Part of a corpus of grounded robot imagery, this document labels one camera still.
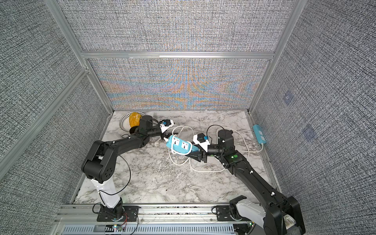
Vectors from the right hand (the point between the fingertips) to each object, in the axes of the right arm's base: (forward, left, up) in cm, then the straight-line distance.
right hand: (187, 146), depth 69 cm
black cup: (+23, +37, -18) cm, 47 cm away
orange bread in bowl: (+34, +39, -20) cm, 55 cm away
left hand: (+20, +7, -10) cm, 23 cm away
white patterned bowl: (+34, +48, -25) cm, 64 cm away
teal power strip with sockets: (-2, +4, +4) cm, 6 cm away
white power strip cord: (-4, +7, +5) cm, 10 cm away
